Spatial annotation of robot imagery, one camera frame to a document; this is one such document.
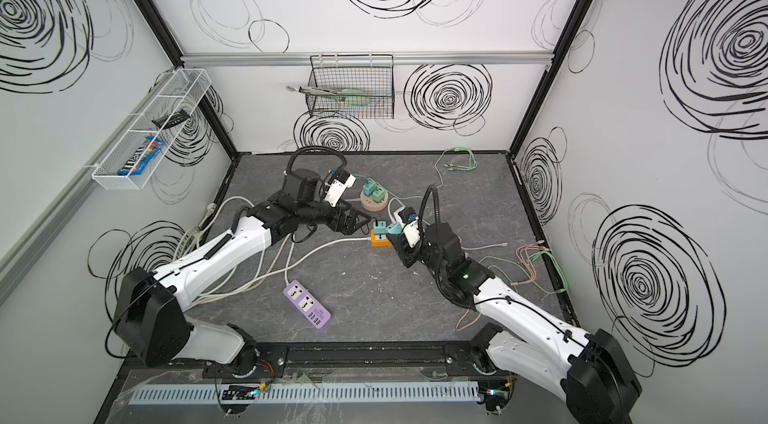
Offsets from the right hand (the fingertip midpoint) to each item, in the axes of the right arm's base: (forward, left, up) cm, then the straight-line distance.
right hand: (394, 229), depth 77 cm
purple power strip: (-15, +23, -16) cm, 32 cm away
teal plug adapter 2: (+7, +4, -12) cm, 15 cm away
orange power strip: (+6, +5, -17) cm, 18 cm away
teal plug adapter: (-1, 0, +2) cm, 2 cm away
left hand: (+4, +9, +2) cm, 10 cm away
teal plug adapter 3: (+23, +9, -12) cm, 27 cm away
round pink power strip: (+19, +9, -16) cm, 27 cm away
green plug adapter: (+20, +5, -11) cm, 24 cm away
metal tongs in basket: (+38, +17, +16) cm, 44 cm away
